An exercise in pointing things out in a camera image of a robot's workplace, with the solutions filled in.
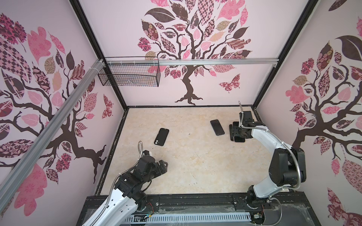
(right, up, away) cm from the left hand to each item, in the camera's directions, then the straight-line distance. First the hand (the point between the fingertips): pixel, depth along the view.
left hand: (162, 169), depth 77 cm
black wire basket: (-25, +61, +18) cm, 69 cm away
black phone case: (-5, +15, +24) cm, 29 cm away
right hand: (+49, +20, +15) cm, 55 cm away
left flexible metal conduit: (-9, +13, -10) cm, 19 cm away
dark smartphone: (+38, +22, +30) cm, 53 cm away
